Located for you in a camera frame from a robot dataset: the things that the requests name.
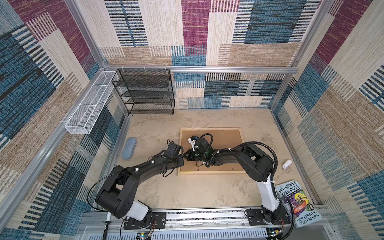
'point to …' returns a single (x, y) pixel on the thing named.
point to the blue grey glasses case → (128, 148)
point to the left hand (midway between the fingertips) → (181, 159)
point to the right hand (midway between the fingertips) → (183, 157)
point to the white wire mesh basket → (83, 118)
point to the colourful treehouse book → (304, 212)
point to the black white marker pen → (106, 226)
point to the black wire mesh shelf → (146, 91)
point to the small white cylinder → (287, 164)
